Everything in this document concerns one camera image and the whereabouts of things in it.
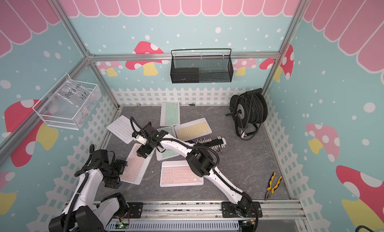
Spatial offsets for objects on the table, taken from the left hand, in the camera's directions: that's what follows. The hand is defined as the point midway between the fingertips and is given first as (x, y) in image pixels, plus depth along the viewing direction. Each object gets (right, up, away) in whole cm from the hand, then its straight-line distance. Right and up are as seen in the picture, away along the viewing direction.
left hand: (126, 173), depth 83 cm
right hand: (+6, +12, +9) cm, 16 cm away
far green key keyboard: (+19, +35, +32) cm, 51 cm away
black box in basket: (+33, +56, +5) cm, 65 cm away
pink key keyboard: (+29, -1, +2) cm, 29 cm away
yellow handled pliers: (+79, -6, -3) cm, 80 cm away
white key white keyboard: (-14, +24, +24) cm, 37 cm away
